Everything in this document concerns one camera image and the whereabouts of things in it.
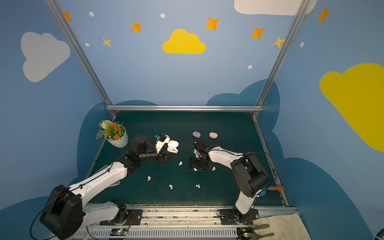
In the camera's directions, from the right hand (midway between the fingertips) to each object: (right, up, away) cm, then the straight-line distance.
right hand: (192, 166), depth 90 cm
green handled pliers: (+30, -28, -21) cm, 46 cm away
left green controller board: (-35, -27, -19) cm, 48 cm away
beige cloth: (+46, -25, -18) cm, 55 cm away
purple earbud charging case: (+3, +19, +16) cm, 25 cm away
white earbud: (-8, +1, +3) cm, 8 cm away
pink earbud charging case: (+15, +18, +17) cm, 29 cm away
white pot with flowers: (-48, +20, +1) cm, 52 cm away
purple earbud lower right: (+3, -10, -6) cm, 12 cm away
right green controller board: (+25, -27, -19) cm, 42 cm away
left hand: (-9, +11, -14) cm, 19 cm away
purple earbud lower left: (-12, -10, -6) cm, 17 cm away
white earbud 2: (+2, -2, 0) cm, 3 cm away
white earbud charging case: (-10, +15, -13) cm, 23 cm away
